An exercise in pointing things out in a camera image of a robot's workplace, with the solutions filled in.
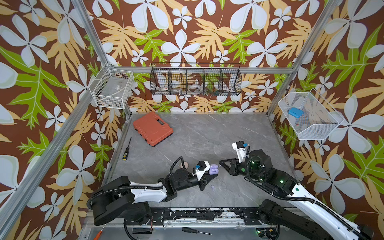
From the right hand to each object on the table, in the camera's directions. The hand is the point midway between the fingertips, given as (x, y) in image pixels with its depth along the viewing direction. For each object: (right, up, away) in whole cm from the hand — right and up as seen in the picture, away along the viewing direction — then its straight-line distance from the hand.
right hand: (218, 162), depth 68 cm
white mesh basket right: (+53, +22, +12) cm, 59 cm away
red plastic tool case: (-40, +16, +38) cm, 57 cm away
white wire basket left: (-60, +40, +18) cm, 74 cm away
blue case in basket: (+50, +25, +18) cm, 58 cm away
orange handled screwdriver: (-56, -34, +1) cm, 66 cm away
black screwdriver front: (-14, -33, +2) cm, 36 cm away
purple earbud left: (0, -18, +16) cm, 24 cm away
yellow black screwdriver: (-55, +1, +29) cm, 62 cm away
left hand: (-1, -5, +3) cm, 6 cm away
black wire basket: (-8, +49, +30) cm, 58 cm away
